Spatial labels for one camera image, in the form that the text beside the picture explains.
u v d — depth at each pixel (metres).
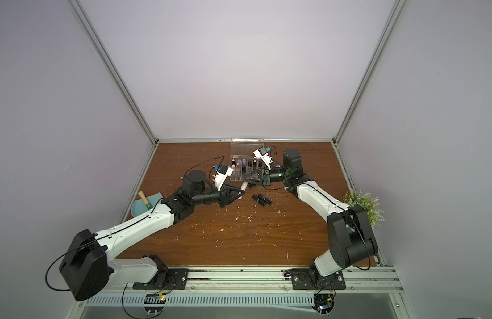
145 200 0.94
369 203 0.75
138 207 0.94
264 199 0.93
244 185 0.73
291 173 0.67
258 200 0.92
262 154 0.71
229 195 0.68
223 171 0.67
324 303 0.70
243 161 1.00
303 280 0.72
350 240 0.43
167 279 0.68
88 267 0.40
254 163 1.01
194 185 0.59
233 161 1.01
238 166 0.98
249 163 1.02
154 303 0.72
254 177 0.72
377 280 0.74
